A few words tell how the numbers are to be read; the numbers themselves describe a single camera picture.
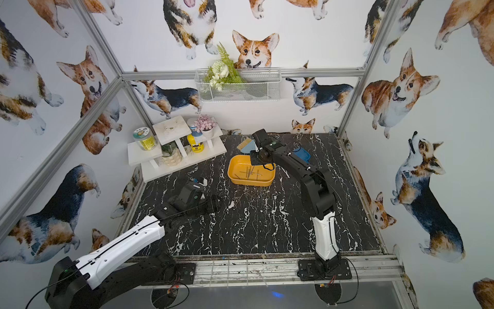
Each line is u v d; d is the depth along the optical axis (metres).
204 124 0.92
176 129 0.95
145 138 0.89
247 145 1.17
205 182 0.76
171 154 1.04
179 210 0.59
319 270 0.66
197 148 1.09
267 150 0.69
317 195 0.53
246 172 1.04
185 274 0.73
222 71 0.77
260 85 0.92
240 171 1.04
